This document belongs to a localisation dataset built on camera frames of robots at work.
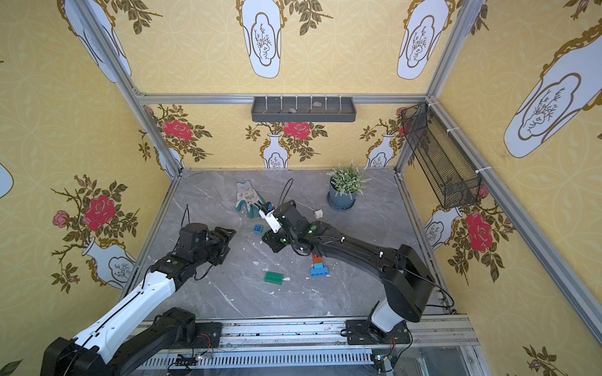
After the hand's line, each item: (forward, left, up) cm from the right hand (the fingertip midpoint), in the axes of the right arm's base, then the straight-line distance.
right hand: (265, 240), depth 79 cm
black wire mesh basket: (+24, -68, +5) cm, 72 cm away
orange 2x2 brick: (-1, -18, -13) cm, 22 cm away
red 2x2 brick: (+1, -17, -12) cm, 21 cm away
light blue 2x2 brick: (+12, +7, -14) cm, 20 cm away
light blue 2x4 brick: (-5, -19, -14) cm, 24 cm away
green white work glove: (+30, +16, -14) cm, 37 cm away
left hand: (+3, +10, -2) cm, 11 cm away
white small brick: (+19, -18, -12) cm, 29 cm away
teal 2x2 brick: (-3, -18, -13) cm, 22 cm away
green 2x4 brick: (-7, -2, -15) cm, 17 cm away
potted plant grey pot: (+27, -28, 0) cm, 39 cm away
